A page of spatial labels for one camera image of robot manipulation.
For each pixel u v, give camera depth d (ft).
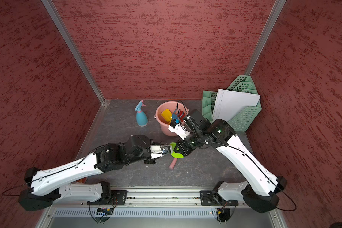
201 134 1.44
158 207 2.34
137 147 1.48
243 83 3.20
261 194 1.26
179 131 1.80
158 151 1.72
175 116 3.27
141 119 3.30
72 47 2.84
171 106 3.14
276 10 2.37
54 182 1.31
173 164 2.77
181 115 3.16
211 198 2.43
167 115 3.27
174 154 1.96
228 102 3.01
